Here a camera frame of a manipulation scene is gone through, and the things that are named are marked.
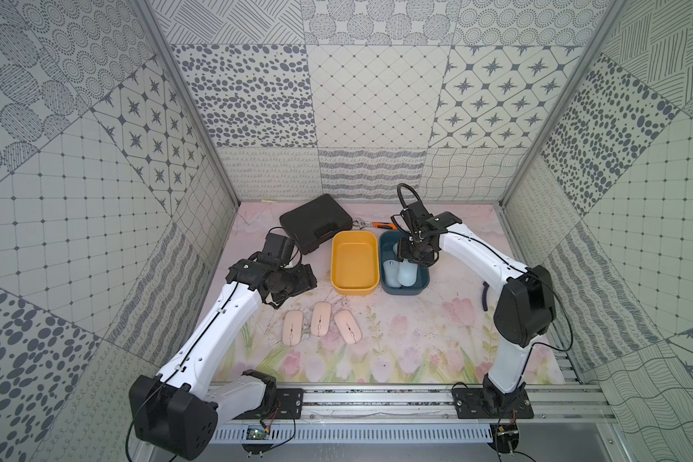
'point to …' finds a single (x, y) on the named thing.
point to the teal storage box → (387, 241)
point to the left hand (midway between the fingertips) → (314, 284)
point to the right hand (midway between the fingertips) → (408, 261)
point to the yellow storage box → (354, 262)
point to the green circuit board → (253, 433)
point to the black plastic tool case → (316, 222)
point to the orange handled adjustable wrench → (359, 223)
